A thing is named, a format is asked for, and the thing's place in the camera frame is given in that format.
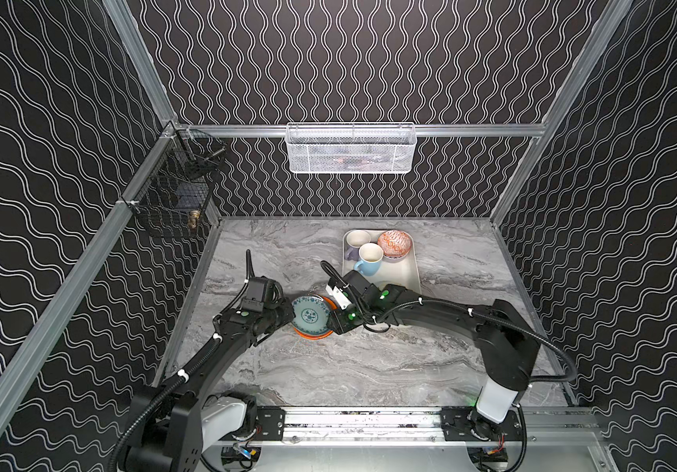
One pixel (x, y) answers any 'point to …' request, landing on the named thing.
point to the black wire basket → (172, 196)
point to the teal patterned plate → (311, 315)
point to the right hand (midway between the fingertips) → (334, 323)
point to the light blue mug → (371, 256)
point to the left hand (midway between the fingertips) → (295, 308)
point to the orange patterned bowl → (395, 243)
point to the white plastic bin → (402, 272)
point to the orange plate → (321, 336)
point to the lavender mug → (351, 254)
